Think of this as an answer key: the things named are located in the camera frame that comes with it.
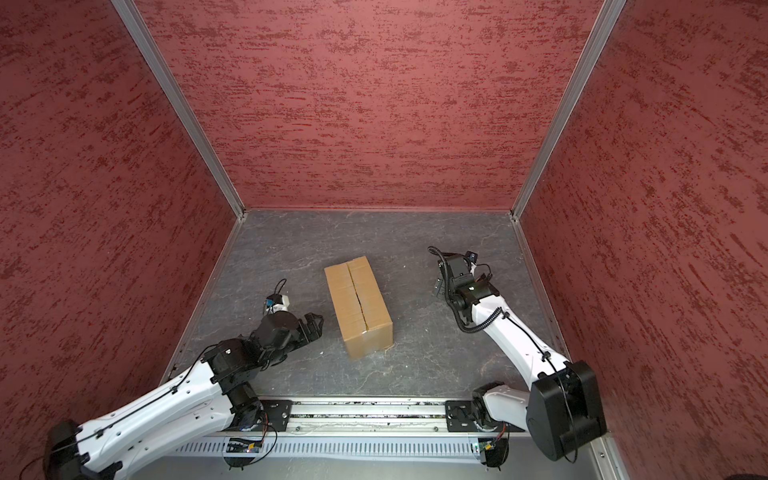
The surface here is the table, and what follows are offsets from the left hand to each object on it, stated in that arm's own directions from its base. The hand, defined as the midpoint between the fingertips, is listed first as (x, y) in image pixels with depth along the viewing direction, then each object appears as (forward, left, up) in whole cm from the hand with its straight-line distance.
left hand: (312, 331), depth 80 cm
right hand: (+11, -39, +2) cm, 41 cm away
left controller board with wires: (-26, +15, -12) cm, 32 cm away
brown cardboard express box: (+2, -14, +7) cm, 16 cm away
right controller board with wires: (-25, -48, -10) cm, 55 cm away
